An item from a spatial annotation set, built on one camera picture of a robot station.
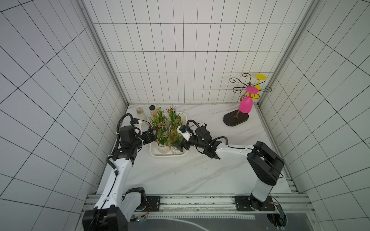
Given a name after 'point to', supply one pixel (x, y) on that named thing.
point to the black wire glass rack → (236, 117)
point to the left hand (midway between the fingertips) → (152, 133)
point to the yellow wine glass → (259, 77)
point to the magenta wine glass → (245, 104)
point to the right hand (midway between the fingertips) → (177, 131)
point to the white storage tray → (153, 147)
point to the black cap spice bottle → (152, 108)
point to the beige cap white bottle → (140, 114)
